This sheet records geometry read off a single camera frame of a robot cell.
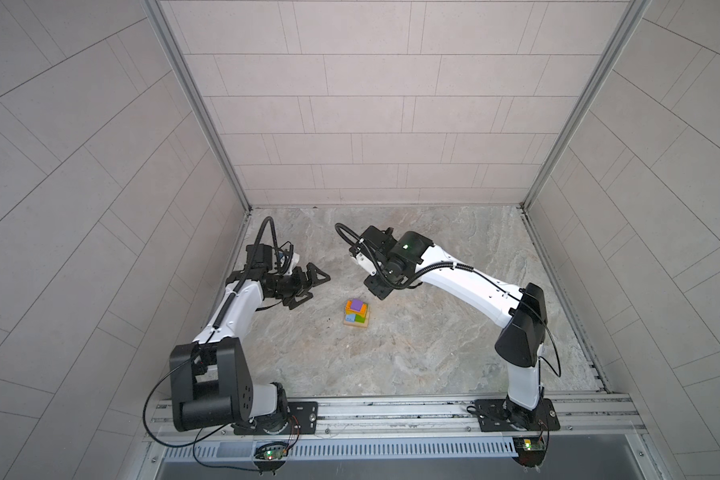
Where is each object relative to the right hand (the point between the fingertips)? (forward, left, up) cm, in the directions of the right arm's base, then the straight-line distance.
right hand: (374, 288), depth 79 cm
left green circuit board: (-33, +24, -10) cm, 42 cm away
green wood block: (-3, +5, -11) cm, 13 cm away
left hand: (+4, +13, -1) cm, 14 cm away
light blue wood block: (-3, +7, -11) cm, 13 cm away
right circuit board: (-36, -33, -16) cm, 51 cm away
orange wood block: (-2, +3, -8) cm, 9 cm away
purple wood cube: (-1, +5, -7) cm, 9 cm away
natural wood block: (-4, +6, -14) cm, 15 cm away
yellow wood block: (-1, +8, -10) cm, 13 cm away
